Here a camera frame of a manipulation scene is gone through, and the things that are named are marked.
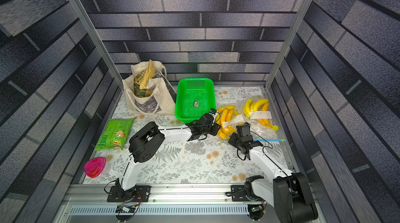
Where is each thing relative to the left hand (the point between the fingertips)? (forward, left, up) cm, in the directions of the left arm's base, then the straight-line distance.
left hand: (220, 125), depth 93 cm
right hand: (-7, -7, -2) cm, 10 cm away
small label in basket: (+21, +16, -5) cm, 27 cm away
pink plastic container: (-26, +63, +5) cm, 68 cm away
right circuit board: (-41, -16, -8) cm, 44 cm away
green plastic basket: (+28, +17, -5) cm, 33 cm away
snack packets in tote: (+17, +46, +18) cm, 52 cm away
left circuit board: (-43, +48, -9) cm, 64 cm away
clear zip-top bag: (+8, -25, +1) cm, 26 cm away
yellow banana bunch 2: (+15, -27, +2) cm, 31 cm away
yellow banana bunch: (+9, -3, 0) cm, 9 cm away
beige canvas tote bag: (+11, +36, +10) cm, 39 cm away
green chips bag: (-7, +61, +1) cm, 62 cm away
